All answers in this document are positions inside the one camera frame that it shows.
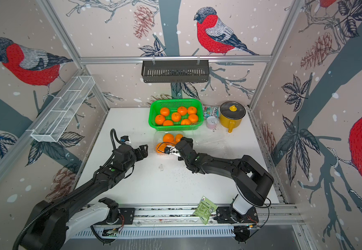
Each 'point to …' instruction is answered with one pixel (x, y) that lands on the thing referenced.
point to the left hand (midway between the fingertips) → (145, 144)
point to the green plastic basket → (176, 114)
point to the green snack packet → (210, 110)
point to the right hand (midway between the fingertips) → (185, 139)
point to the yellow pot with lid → (231, 115)
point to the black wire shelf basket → (175, 71)
